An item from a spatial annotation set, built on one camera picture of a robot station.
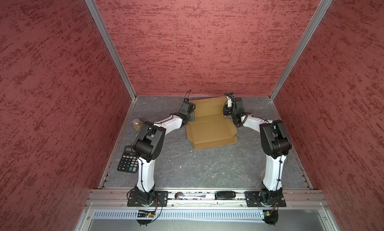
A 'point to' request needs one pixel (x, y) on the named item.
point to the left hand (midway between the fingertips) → (189, 116)
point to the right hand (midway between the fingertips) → (223, 108)
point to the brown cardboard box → (210, 127)
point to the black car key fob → (225, 195)
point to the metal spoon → (180, 195)
